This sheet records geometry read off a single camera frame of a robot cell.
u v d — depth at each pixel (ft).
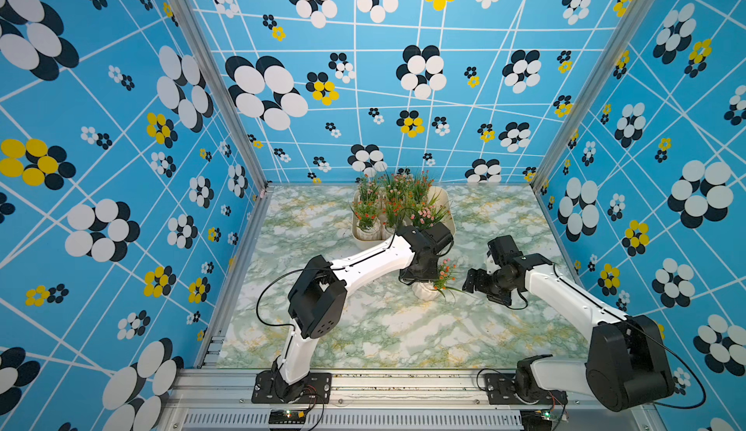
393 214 3.07
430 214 2.97
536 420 2.29
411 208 3.16
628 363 1.35
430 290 2.68
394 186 3.27
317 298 1.58
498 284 2.35
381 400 2.38
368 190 3.27
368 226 3.27
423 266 2.35
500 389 2.38
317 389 2.38
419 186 3.32
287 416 2.37
